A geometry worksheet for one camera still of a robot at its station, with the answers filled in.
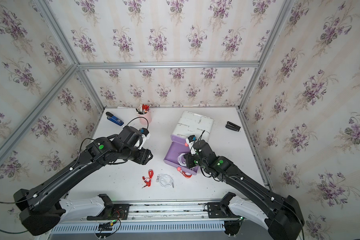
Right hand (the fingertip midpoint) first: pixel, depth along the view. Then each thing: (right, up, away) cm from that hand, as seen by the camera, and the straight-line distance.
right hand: (186, 156), depth 77 cm
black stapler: (+35, +15, +30) cm, 49 cm away
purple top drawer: (-4, +9, 0) cm, 10 cm away
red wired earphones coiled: (-1, -13, +9) cm, 15 cm away
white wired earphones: (-3, -2, +1) cm, 4 cm away
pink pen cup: (-27, +22, +29) cm, 45 cm away
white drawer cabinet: (+3, +17, +5) cm, 18 cm away
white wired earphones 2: (-12, -15, +7) cm, 20 cm away
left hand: (-17, +2, -8) cm, 19 cm away
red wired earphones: (-21, -16, +6) cm, 27 cm away
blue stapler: (-53, +20, +31) cm, 65 cm away
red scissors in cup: (-28, +29, +28) cm, 49 cm away
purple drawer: (-5, +3, +8) cm, 10 cm away
